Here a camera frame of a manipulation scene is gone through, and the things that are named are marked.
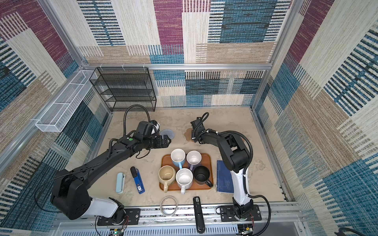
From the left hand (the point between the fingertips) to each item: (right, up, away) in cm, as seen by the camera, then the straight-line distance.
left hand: (165, 139), depth 83 cm
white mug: (+10, -22, +2) cm, 24 cm away
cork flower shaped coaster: (+12, +1, +22) cm, 25 cm away
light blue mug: (+7, -12, +7) cm, 15 cm away
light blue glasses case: (-24, -24, -2) cm, 34 cm away
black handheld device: (+18, -35, -14) cm, 42 cm away
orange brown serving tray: (+23, -15, +10) cm, 29 cm away
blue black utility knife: (-15, -22, -2) cm, 27 cm away
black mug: (+20, -21, +2) cm, 29 cm away
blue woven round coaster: (0, +2, +22) cm, 22 cm away
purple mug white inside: (+16, -12, +6) cm, 21 cm away
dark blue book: (+33, -24, 0) cm, 41 cm away
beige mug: (0, -21, +2) cm, 21 cm away
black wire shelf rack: (-37, +35, +25) cm, 56 cm away
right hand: (+19, 0, +20) cm, 28 cm away
